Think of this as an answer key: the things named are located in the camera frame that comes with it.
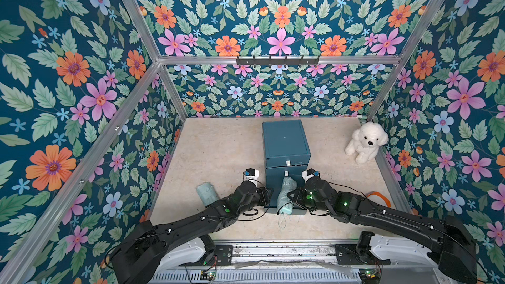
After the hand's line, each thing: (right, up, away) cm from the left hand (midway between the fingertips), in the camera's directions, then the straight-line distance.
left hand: (275, 191), depth 80 cm
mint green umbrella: (-30, -3, +7) cm, 31 cm away
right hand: (+4, -1, -5) cm, 6 cm away
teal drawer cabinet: (+4, +17, -1) cm, 17 cm away
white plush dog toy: (+43, +20, +9) cm, 48 cm away
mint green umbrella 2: (+3, -3, -7) cm, 8 cm away
